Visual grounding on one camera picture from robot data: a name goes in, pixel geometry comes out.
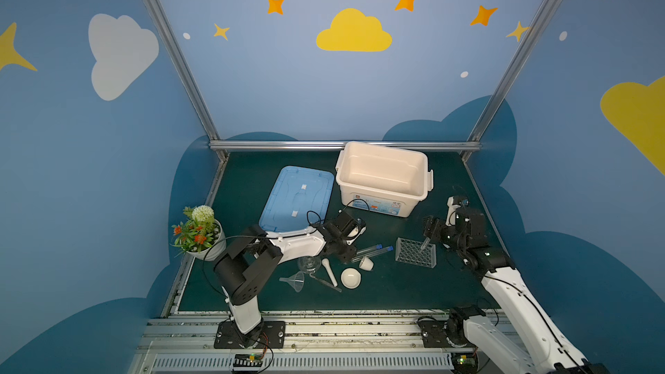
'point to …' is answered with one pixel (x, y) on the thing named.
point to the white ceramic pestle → (325, 261)
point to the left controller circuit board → (248, 360)
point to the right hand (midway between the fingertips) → (437, 218)
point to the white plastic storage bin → (383, 178)
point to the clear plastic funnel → (296, 280)
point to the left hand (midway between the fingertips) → (349, 246)
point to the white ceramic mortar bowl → (351, 278)
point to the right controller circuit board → (464, 362)
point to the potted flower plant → (200, 235)
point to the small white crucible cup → (366, 263)
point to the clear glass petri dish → (309, 264)
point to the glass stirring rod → (326, 283)
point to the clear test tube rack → (409, 251)
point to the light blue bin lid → (300, 200)
